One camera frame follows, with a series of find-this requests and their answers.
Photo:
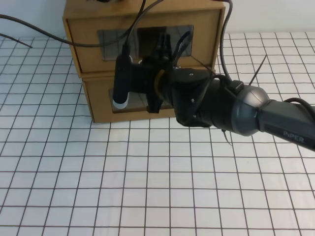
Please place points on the lower brown cardboard shoebox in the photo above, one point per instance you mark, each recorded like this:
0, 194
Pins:
98, 88

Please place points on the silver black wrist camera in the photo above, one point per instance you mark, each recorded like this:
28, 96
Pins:
121, 86

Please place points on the black cable tie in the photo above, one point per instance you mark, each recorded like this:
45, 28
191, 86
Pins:
257, 71

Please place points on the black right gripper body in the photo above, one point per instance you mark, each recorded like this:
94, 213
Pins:
146, 77

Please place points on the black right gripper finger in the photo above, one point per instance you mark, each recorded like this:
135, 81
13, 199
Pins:
158, 52
168, 54

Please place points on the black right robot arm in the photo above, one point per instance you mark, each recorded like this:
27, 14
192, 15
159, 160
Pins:
202, 98

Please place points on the brown cardboard shoebox drawer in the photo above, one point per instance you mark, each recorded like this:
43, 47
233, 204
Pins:
147, 37

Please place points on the white grid tablecloth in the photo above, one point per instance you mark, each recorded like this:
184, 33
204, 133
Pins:
63, 175

